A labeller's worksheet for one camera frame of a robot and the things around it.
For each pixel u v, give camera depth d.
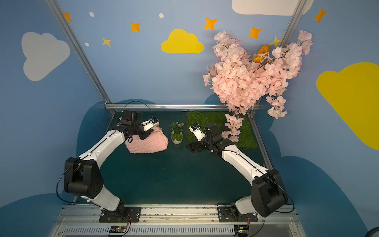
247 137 1.05
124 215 0.71
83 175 0.44
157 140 0.88
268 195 0.42
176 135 1.01
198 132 0.74
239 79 0.73
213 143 0.65
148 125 0.78
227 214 0.74
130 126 0.69
